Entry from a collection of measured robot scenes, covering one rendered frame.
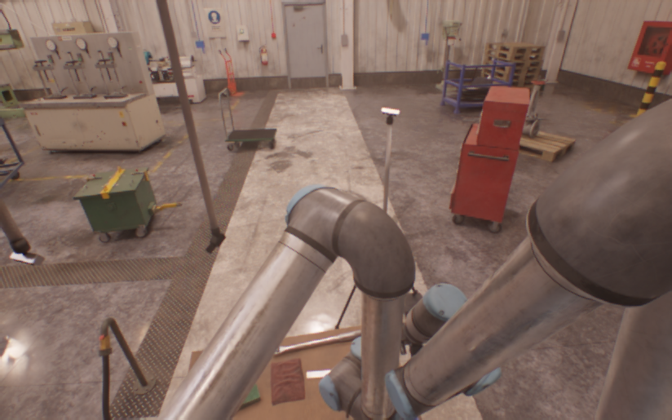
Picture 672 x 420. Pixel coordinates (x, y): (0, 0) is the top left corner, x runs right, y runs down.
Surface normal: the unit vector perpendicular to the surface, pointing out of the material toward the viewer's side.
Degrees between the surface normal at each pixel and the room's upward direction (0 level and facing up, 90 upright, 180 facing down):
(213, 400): 56
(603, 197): 61
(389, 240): 47
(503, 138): 91
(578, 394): 0
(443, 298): 20
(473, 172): 90
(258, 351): 72
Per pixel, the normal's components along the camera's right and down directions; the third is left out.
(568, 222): -0.90, -0.15
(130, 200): 0.24, 0.48
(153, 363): -0.03, -0.86
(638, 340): -1.00, 0.10
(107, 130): -0.11, 0.51
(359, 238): -0.25, -0.11
